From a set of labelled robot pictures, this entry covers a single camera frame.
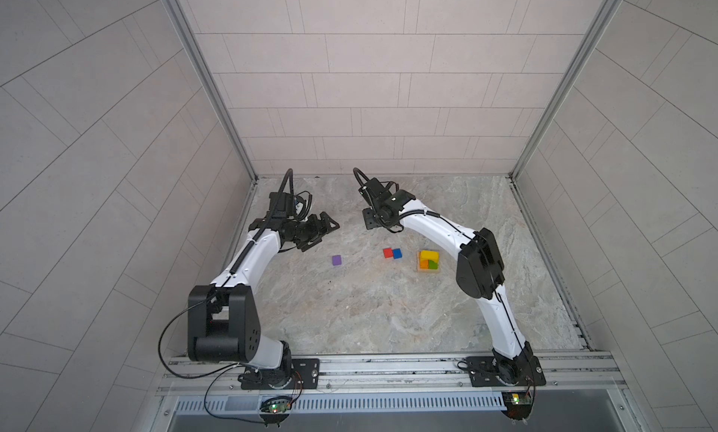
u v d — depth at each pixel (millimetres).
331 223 776
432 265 879
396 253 938
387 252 938
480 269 565
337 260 922
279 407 642
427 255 853
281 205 599
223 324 417
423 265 885
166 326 384
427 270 889
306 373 706
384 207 669
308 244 803
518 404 681
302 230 721
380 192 716
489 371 709
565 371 725
